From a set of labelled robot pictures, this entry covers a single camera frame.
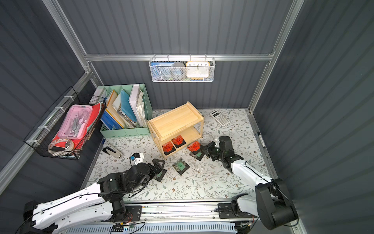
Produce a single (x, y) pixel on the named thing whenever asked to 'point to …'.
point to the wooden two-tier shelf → (183, 120)
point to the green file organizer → (111, 94)
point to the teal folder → (126, 106)
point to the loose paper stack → (140, 109)
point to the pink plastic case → (75, 123)
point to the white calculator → (220, 119)
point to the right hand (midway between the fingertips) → (204, 146)
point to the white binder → (132, 102)
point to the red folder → (96, 109)
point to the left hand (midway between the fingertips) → (161, 166)
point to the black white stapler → (111, 150)
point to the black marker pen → (261, 139)
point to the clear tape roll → (70, 143)
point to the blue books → (109, 121)
